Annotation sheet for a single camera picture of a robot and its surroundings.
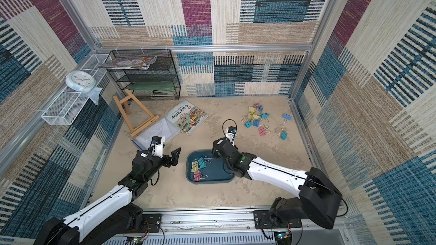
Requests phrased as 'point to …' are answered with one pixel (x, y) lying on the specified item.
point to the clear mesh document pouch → (162, 127)
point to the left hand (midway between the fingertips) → (171, 146)
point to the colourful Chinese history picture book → (186, 117)
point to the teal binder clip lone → (283, 135)
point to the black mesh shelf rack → (159, 81)
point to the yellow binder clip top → (252, 109)
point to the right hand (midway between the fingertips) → (217, 141)
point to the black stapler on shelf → (160, 93)
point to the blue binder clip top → (260, 108)
